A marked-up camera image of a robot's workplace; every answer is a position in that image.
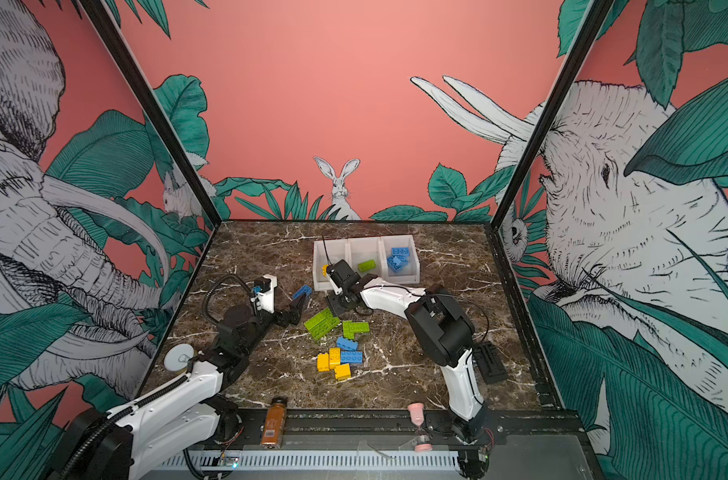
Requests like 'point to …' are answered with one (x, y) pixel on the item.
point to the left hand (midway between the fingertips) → (291, 285)
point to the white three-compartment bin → (355, 250)
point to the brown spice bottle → (273, 428)
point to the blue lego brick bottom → (352, 357)
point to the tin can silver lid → (177, 357)
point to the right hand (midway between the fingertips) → (333, 300)
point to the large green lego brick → (322, 323)
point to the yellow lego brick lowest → (342, 371)
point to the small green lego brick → (362, 267)
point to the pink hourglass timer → (423, 442)
